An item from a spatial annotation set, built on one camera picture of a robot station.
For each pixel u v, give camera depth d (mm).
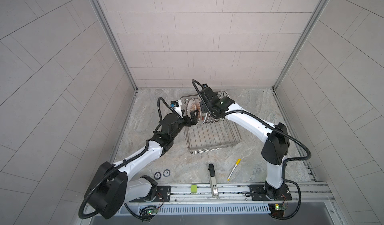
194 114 703
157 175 769
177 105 689
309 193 732
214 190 696
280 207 688
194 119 703
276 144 474
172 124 594
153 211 645
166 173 772
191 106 941
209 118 599
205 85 724
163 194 709
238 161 813
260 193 720
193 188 736
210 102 619
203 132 911
